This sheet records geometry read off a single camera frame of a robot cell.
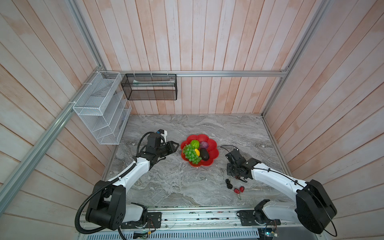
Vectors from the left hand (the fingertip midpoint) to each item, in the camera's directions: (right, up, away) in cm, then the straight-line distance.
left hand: (178, 147), depth 85 cm
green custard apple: (+11, +1, +10) cm, 15 cm away
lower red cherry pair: (+34, -24, -3) cm, 42 cm away
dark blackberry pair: (+29, -21, -2) cm, 36 cm away
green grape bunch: (+8, -5, +5) cm, 10 cm away
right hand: (+32, -13, +3) cm, 35 cm away
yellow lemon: (+12, -4, +9) cm, 15 cm away
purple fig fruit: (+17, +1, +13) cm, 21 cm away
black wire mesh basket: (-21, +41, +20) cm, 51 cm away
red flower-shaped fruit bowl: (+22, -4, +9) cm, 24 cm away
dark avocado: (+16, -5, +7) cm, 18 cm away
